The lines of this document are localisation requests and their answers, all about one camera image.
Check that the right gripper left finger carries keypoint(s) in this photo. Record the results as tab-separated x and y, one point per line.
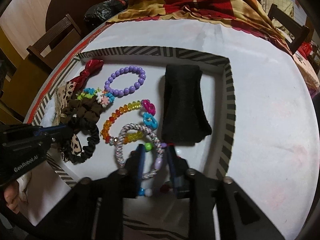
140	159

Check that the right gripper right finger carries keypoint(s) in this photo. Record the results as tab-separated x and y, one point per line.
178	172

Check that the black cloth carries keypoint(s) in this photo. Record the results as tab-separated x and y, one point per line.
184	119

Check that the black fabric scrunchie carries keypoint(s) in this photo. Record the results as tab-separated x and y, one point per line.
82	138

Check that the leopard print ribbon bow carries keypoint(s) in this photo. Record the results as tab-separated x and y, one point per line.
62	96

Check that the brown fabric scrunchie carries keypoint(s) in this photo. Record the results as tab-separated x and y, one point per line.
86	109

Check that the red satin bow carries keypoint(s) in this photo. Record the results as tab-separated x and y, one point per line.
92	67

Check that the white fluffy scrunchie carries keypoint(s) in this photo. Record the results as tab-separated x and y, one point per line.
50	117

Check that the person left hand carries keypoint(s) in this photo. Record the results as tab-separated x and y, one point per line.
11	196

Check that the dark wooden chair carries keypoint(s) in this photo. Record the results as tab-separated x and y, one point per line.
55	44

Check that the white table cover sheet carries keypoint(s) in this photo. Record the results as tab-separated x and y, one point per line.
264	127

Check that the black plastic bag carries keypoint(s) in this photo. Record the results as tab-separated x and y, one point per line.
103	11

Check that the red yellow blanket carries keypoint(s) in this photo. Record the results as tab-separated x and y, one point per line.
243	15

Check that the wooden chair at right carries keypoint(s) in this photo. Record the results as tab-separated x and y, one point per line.
300	32

